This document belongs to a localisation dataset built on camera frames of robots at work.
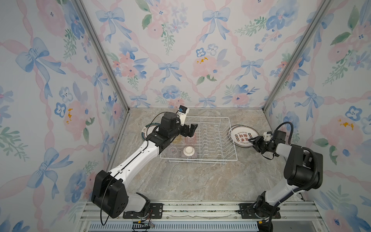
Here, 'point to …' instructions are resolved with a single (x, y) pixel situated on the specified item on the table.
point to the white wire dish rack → (213, 142)
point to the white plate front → (239, 134)
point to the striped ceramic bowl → (189, 151)
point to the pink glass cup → (191, 140)
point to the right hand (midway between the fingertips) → (250, 140)
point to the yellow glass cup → (178, 139)
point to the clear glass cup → (172, 150)
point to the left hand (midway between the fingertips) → (190, 120)
